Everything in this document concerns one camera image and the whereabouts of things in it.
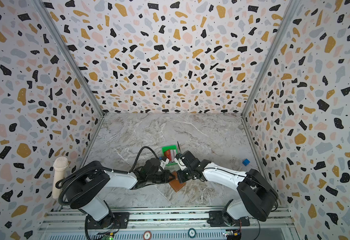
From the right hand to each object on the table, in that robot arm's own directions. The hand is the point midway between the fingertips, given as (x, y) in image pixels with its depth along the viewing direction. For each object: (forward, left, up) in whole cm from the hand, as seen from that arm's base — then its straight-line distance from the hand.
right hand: (177, 174), depth 83 cm
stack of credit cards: (+14, +5, -3) cm, 15 cm away
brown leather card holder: (-3, +1, -5) cm, 6 cm away
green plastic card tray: (+20, +3, -3) cm, 20 cm away
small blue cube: (+11, -43, -6) cm, 45 cm away
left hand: (-1, -1, -1) cm, 1 cm away
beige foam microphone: (-7, +46, +25) cm, 53 cm away
